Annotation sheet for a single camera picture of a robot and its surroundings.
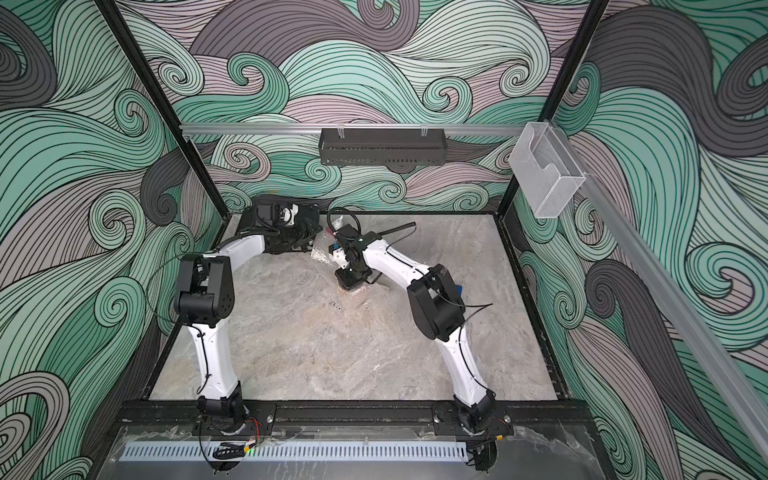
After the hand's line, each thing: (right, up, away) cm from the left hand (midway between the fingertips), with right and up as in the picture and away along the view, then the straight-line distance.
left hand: (317, 227), depth 100 cm
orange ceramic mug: (+14, -19, -13) cm, 27 cm away
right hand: (+10, -19, -7) cm, 23 cm away
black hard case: (-8, 0, -10) cm, 12 cm away
